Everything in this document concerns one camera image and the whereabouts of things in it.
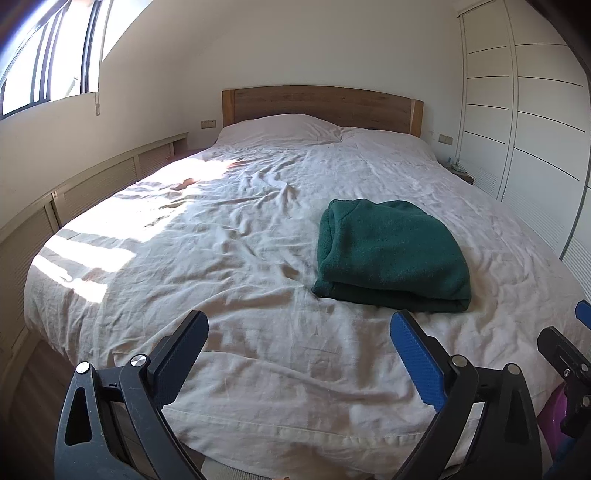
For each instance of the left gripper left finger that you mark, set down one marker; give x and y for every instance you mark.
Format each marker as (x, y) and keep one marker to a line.
(89, 443)

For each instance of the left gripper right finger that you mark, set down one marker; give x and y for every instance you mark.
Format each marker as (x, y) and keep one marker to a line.
(506, 444)

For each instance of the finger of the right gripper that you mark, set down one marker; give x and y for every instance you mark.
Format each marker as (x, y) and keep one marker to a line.
(574, 369)
(583, 313)

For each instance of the dark green knit sweater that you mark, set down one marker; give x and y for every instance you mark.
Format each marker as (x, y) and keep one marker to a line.
(392, 255)

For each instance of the wooden nightstand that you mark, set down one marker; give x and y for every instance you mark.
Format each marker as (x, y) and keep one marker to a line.
(458, 171)

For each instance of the low louvered radiator cabinet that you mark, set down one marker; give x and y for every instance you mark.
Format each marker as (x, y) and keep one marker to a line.
(24, 235)

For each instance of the white louvered wardrobe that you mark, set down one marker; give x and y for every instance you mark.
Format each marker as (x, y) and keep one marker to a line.
(525, 124)

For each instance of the white bed sheet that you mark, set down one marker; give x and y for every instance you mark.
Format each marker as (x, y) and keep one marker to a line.
(289, 383)

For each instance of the wooden headboard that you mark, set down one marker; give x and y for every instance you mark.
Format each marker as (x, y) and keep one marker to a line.
(345, 107)

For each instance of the dark framed window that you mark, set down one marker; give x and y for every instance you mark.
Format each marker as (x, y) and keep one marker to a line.
(59, 50)

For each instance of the beige wall switch plate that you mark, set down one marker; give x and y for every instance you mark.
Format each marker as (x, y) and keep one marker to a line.
(445, 139)

